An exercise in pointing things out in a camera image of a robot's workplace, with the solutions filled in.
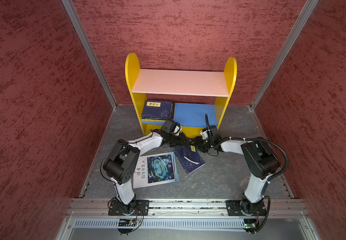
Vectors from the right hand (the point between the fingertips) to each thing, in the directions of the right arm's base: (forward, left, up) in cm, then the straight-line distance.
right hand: (190, 148), depth 94 cm
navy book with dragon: (+20, +23, +16) cm, 34 cm away
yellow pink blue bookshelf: (+15, -3, +12) cm, 19 cm away
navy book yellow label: (-8, +1, +3) cm, 9 cm away
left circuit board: (-38, +35, -4) cm, 52 cm away
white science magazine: (-13, +22, -2) cm, 25 cm away
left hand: (-2, +2, +6) cm, 6 cm away
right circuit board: (-41, -26, -4) cm, 49 cm away
